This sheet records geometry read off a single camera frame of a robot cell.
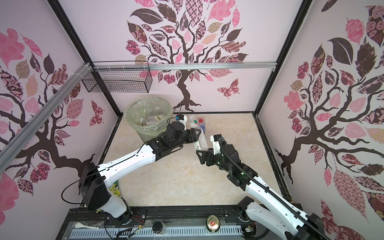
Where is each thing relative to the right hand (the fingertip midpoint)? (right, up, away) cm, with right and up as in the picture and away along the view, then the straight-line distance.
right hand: (202, 149), depth 74 cm
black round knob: (-20, -32, -11) cm, 39 cm away
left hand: (-2, +8, +3) cm, 9 cm away
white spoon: (-60, -37, -2) cm, 70 cm away
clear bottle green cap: (0, +2, +2) cm, 3 cm away
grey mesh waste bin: (-36, +4, +16) cm, 40 cm away
